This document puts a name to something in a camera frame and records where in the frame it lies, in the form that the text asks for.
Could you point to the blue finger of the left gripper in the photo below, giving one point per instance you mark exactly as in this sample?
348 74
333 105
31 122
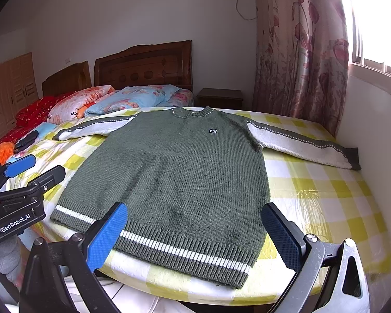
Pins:
19 166
46 181

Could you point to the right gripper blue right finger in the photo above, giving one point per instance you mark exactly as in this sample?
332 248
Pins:
285 235

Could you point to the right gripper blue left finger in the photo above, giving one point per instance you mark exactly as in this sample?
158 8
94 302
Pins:
103 234

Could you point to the green knit sweater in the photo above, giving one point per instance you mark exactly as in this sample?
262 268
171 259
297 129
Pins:
193 182

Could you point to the grey gloved left hand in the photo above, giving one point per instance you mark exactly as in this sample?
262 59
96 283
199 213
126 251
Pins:
10 258

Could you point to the orange cloth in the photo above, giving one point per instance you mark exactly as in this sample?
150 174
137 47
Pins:
6 151

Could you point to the black object on bed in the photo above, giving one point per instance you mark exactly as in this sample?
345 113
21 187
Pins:
25 142

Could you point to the red dotted bed sheet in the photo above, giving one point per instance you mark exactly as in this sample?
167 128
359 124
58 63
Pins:
31 116

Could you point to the pink floral folded quilt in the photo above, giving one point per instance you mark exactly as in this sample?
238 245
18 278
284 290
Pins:
75 105

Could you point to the wooden wardrobe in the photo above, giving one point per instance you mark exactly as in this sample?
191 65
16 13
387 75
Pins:
17 89

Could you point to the small wooden headboard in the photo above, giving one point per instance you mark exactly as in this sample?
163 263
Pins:
71 79

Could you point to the blue floral folded quilt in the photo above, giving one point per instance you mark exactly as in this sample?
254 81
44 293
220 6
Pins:
133 97

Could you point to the pink floral pillow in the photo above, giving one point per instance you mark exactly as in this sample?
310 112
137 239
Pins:
181 98

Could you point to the dark wooden nightstand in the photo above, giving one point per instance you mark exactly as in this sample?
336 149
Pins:
220 98

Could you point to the large wooden headboard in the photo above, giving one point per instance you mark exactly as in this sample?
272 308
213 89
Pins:
147 65

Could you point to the pink floral curtain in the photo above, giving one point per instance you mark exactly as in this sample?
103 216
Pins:
302 60

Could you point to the window frame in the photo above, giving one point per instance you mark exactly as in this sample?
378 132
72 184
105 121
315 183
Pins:
371 48

